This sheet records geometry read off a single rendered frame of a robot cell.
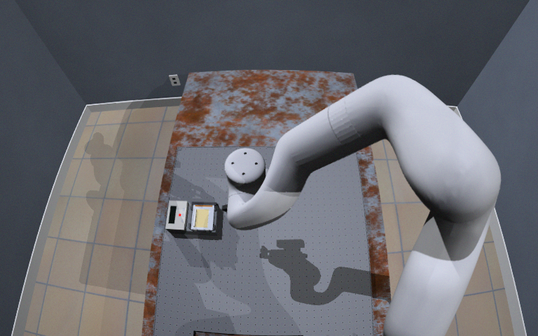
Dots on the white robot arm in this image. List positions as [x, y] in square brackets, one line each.
[449, 168]

